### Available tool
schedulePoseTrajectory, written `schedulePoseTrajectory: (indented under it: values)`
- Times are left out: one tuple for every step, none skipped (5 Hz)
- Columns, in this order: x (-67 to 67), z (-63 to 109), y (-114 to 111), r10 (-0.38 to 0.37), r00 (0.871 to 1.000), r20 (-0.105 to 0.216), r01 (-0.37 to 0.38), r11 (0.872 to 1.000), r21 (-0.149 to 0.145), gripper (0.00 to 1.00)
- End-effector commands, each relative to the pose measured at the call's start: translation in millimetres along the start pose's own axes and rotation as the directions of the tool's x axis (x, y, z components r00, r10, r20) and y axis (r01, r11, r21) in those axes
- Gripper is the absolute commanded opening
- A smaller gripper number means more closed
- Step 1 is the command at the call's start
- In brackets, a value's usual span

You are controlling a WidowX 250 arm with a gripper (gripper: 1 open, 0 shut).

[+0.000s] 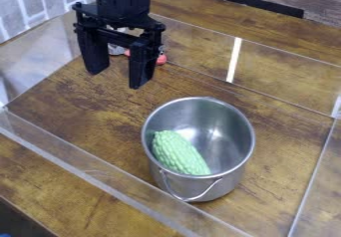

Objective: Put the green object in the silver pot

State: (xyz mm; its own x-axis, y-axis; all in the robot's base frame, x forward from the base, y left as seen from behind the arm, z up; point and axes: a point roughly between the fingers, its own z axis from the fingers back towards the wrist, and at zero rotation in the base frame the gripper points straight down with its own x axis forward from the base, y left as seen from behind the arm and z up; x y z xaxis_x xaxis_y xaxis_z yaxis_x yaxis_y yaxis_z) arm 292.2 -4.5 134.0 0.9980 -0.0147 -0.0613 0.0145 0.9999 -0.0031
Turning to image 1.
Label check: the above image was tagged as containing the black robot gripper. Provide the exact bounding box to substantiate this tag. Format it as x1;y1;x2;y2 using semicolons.
73;0;166;90

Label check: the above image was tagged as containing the silver metal pot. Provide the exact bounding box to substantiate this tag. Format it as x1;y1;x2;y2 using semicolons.
142;97;256;202

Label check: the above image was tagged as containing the red and silver utensil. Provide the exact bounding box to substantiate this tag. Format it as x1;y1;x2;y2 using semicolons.
108;43;170;67

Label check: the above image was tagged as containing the green bumpy gourd toy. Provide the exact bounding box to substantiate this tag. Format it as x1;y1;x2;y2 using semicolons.
153;130;211;175

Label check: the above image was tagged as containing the clear acrylic enclosure wall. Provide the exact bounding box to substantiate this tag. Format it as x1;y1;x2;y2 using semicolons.
0;14;341;237

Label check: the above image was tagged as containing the black strip on wall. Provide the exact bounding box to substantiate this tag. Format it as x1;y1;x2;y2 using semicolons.
225;0;305;19

